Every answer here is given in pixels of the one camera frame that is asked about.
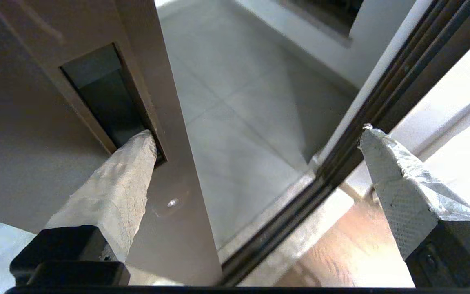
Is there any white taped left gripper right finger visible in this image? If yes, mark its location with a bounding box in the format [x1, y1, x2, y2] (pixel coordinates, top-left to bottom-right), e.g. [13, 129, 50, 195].
[357, 123, 470, 288]

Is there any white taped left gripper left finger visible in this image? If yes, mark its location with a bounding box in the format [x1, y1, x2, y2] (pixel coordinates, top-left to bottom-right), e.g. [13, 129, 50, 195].
[10, 130, 158, 286]

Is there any brown framed sliding glass door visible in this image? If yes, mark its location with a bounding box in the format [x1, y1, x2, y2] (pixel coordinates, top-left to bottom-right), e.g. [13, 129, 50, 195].
[0, 0, 223, 286]

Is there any recessed brown door handle plate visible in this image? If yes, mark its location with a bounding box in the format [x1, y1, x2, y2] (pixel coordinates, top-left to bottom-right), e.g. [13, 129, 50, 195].
[60, 43, 166, 166]

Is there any grey stone side window sill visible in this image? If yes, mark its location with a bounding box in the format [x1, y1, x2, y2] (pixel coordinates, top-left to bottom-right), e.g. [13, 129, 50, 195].
[274, 0, 352, 46]

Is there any dark door jamb frame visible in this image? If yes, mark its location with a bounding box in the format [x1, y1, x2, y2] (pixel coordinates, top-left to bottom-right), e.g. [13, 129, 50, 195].
[315, 0, 470, 192]

